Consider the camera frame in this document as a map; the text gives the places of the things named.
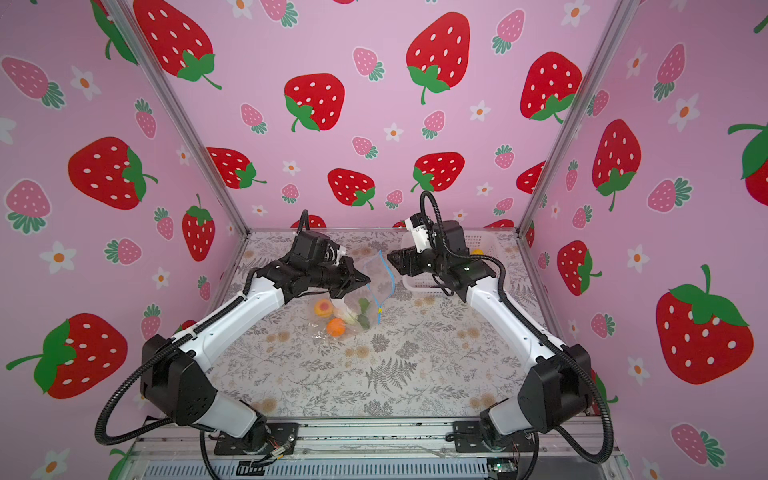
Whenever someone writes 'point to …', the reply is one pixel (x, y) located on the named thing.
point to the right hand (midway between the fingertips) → (396, 252)
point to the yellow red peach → (323, 308)
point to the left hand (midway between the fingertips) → (373, 277)
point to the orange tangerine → (336, 327)
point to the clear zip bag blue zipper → (357, 311)
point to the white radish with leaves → (361, 318)
